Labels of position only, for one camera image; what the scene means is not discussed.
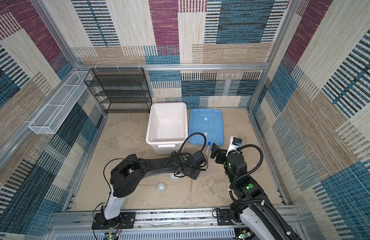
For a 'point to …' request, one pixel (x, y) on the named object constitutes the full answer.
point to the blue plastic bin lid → (209, 122)
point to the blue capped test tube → (209, 143)
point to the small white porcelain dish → (161, 187)
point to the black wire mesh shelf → (120, 90)
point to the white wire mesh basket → (48, 121)
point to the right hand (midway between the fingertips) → (221, 147)
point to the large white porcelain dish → (174, 178)
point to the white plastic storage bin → (167, 129)
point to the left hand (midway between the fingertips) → (196, 172)
